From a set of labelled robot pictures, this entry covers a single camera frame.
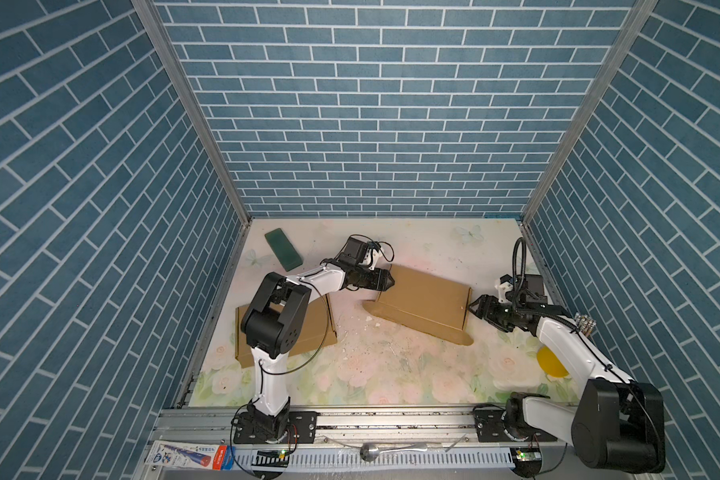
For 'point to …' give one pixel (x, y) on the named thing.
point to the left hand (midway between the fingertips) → (386, 280)
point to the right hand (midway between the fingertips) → (475, 307)
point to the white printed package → (191, 455)
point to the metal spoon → (370, 452)
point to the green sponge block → (283, 248)
